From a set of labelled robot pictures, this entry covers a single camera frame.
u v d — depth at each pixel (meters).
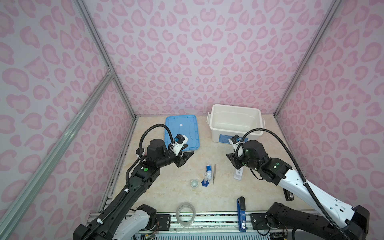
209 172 0.88
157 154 0.56
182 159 0.64
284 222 0.61
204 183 0.86
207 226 0.72
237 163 0.65
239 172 0.86
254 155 0.55
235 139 0.64
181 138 0.61
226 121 1.09
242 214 0.72
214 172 0.90
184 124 1.14
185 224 0.72
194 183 0.85
